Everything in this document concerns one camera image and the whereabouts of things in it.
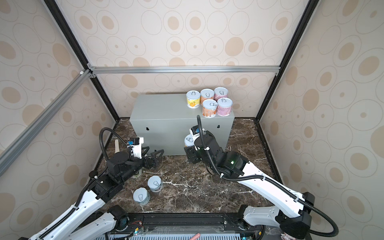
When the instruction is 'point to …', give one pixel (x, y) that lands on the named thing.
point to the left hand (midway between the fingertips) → (159, 148)
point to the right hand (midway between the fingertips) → (192, 146)
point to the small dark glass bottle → (92, 173)
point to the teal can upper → (155, 183)
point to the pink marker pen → (196, 236)
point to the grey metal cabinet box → (164, 120)
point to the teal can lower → (141, 196)
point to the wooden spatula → (116, 146)
